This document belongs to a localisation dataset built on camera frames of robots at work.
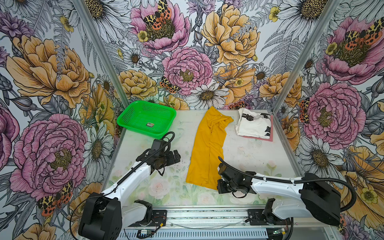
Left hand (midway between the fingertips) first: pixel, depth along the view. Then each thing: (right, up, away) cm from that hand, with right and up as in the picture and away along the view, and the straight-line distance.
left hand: (173, 163), depth 85 cm
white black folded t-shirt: (+54, +22, +22) cm, 62 cm away
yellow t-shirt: (+20, 0, +9) cm, 22 cm away
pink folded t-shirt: (+64, +12, +18) cm, 67 cm away
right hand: (+26, -15, -3) cm, 30 cm away
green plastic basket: (-20, +26, +29) cm, 43 cm away
